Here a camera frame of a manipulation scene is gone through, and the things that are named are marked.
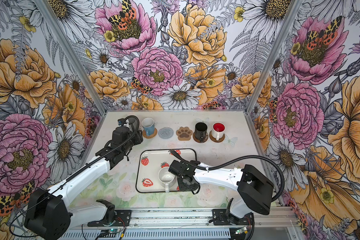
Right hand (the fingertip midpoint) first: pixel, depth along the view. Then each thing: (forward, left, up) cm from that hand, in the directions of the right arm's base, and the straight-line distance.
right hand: (188, 191), depth 79 cm
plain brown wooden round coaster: (+34, -19, -2) cm, 39 cm away
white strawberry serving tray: (+19, +23, -3) cm, 30 cm away
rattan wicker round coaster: (+38, +24, -2) cm, 45 cm away
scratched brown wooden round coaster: (+34, -13, -2) cm, 37 cm away
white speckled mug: (+8, +12, -3) cm, 15 cm away
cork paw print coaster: (+41, +1, -4) cm, 41 cm away
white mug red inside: (+39, -22, +1) cm, 45 cm away
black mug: (+36, -10, +5) cm, 38 cm away
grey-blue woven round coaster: (+41, +14, -3) cm, 44 cm away
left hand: (+26, +27, +15) cm, 40 cm away
